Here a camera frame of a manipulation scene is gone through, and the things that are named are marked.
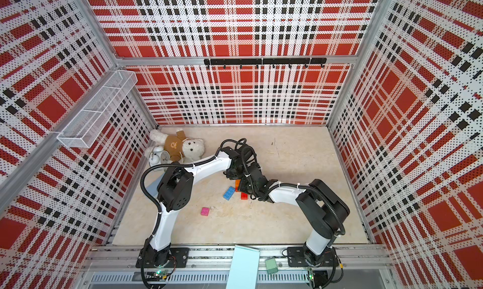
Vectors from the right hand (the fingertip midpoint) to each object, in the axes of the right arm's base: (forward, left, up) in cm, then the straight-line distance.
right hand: (241, 185), depth 90 cm
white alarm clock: (+13, +41, +7) cm, 44 cm away
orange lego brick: (+1, +2, +1) cm, 2 cm away
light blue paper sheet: (-34, -2, 0) cm, 34 cm away
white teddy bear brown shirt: (+21, +35, +4) cm, 41 cm away
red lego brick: (-6, -2, 0) cm, 6 cm away
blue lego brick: (-3, +6, -3) cm, 7 cm away
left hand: (+5, -1, -1) cm, 6 cm away
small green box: (-33, -13, -2) cm, 35 cm away
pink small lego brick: (-12, +16, -2) cm, 20 cm away
